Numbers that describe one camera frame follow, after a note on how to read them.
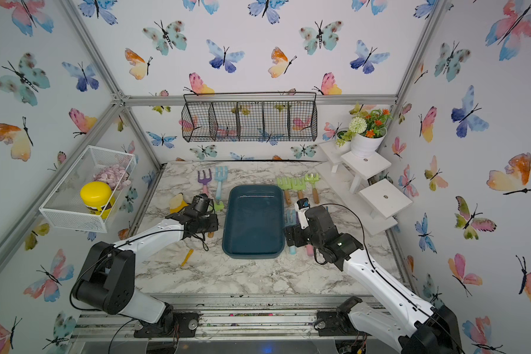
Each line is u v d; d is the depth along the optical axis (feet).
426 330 1.29
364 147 2.92
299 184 3.75
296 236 2.24
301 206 2.24
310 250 2.23
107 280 1.44
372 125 2.72
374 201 2.92
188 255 2.91
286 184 3.75
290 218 3.32
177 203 3.41
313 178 3.76
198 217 2.33
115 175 2.28
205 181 3.76
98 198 2.08
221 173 3.88
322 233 1.88
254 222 3.15
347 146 3.16
